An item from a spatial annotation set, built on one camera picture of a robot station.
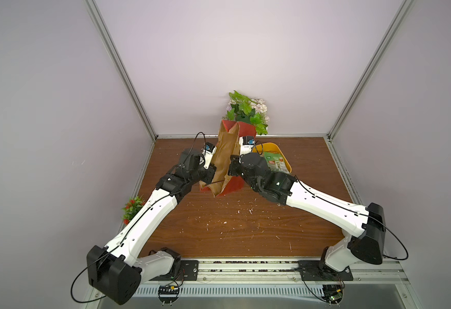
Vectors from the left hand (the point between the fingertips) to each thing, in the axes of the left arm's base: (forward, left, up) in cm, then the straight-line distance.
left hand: (212, 163), depth 77 cm
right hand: (0, -9, +8) cm, 12 cm away
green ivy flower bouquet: (+26, -13, +8) cm, 30 cm away
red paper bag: (+7, -6, +3) cm, 10 cm away
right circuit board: (-41, -47, -27) cm, 68 cm away
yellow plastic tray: (+27, -30, -19) cm, 45 cm away
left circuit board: (-42, +16, -28) cm, 53 cm away
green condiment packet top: (+14, -31, -17) cm, 38 cm away
